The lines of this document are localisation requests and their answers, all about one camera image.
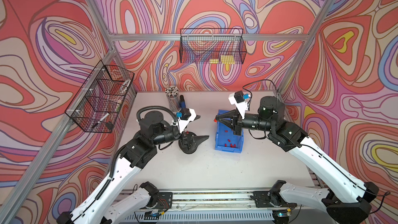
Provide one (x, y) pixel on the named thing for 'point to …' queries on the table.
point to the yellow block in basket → (227, 59)
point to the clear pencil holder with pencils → (174, 103)
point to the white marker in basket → (108, 114)
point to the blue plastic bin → (225, 139)
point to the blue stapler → (182, 101)
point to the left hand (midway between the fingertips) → (204, 127)
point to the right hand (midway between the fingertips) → (217, 122)
